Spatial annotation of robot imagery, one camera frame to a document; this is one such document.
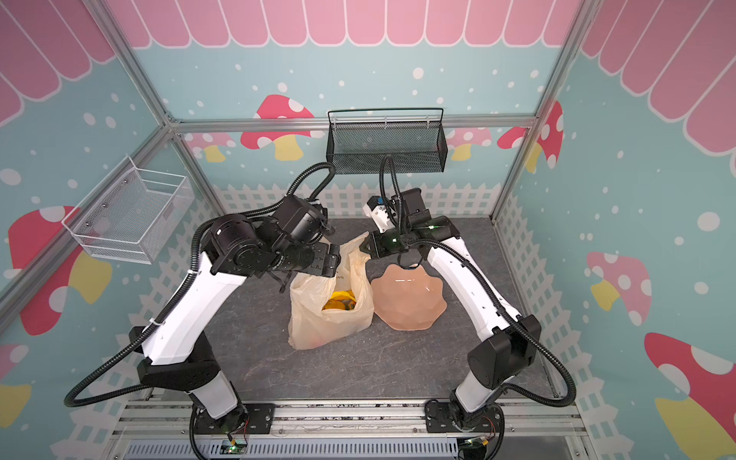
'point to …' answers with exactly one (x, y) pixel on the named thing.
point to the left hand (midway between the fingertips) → (320, 263)
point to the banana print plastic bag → (310, 325)
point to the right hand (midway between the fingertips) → (361, 246)
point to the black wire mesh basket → (358, 140)
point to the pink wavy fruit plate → (407, 299)
